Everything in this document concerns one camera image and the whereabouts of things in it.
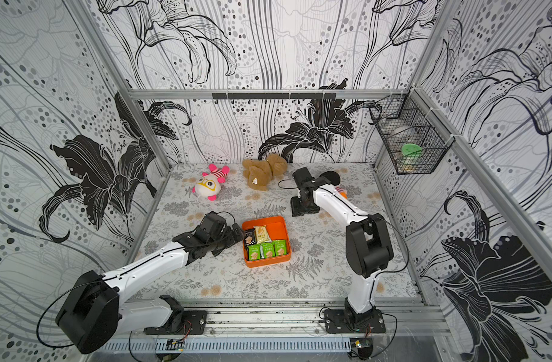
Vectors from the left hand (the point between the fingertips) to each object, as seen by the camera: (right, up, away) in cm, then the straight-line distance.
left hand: (240, 241), depth 86 cm
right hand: (+25, +13, +7) cm, 29 cm away
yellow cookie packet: (+8, +2, +5) cm, 9 cm away
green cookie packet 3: (+15, -2, +1) cm, 16 cm away
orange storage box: (+14, +3, +10) cm, 17 cm away
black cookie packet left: (+3, +1, +4) cm, 5 cm away
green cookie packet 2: (+11, -4, 0) cm, 12 cm away
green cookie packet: (+5, -4, 0) cm, 7 cm away
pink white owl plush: (-18, +22, +16) cm, 33 cm away
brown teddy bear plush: (+6, +28, +18) cm, 34 cm away
